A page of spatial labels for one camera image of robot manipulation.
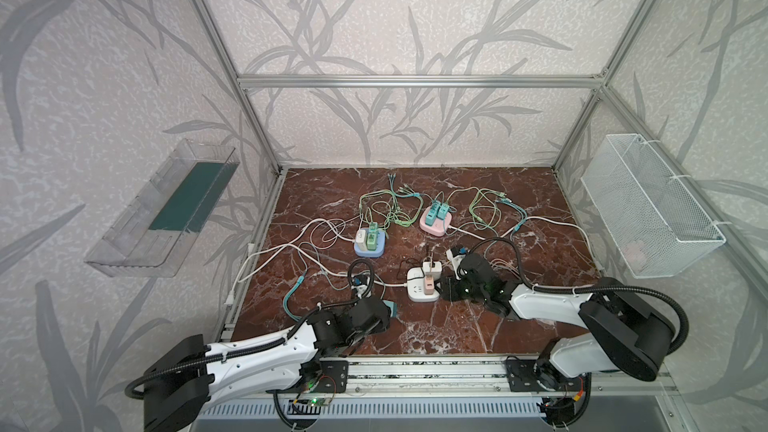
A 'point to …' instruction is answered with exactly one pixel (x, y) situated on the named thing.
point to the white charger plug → (430, 270)
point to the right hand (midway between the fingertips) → (438, 275)
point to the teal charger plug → (393, 308)
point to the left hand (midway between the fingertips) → (392, 307)
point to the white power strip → (416, 286)
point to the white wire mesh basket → (657, 228)
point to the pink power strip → (440, 226)
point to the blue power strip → (380, 246)
